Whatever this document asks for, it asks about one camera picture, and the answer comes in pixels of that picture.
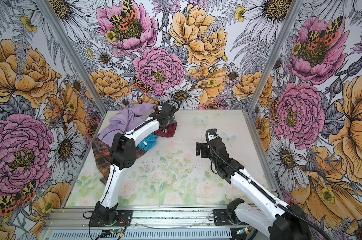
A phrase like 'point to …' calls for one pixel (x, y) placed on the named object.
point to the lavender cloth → (123, 120)
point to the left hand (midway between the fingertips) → (164, 121)
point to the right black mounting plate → (221, 218)
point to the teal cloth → (148, 143)
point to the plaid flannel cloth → (101, 152)
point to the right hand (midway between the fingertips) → (204, 147)
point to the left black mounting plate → (124, 218)
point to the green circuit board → (115, 230)
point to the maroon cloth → (171, 129)
